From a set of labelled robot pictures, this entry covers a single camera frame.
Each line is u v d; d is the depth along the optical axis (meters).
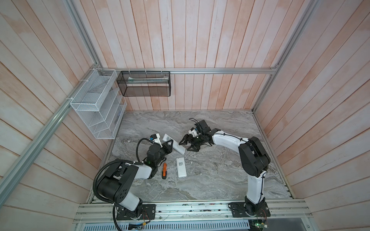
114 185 0.45
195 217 0.73
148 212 0.73
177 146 0.89
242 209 0.73
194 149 0.86
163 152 0.80
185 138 0.84
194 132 0.90
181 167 0.88
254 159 0.52
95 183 0.42
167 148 0.79
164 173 0.84
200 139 0.78
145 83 1.04
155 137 0.81
